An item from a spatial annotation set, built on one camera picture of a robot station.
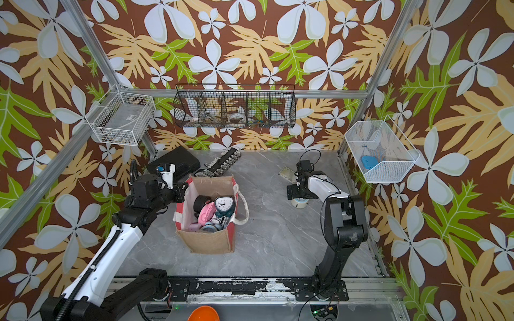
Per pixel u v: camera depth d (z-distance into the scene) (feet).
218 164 3.69
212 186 2.89
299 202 3.12
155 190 1.98
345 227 1.62
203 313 2.18
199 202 2.86
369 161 2.64
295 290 2.45
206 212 2.69
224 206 2.76
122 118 2.79
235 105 3.19
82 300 1.26
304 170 2.56
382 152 2.73
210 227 2.63
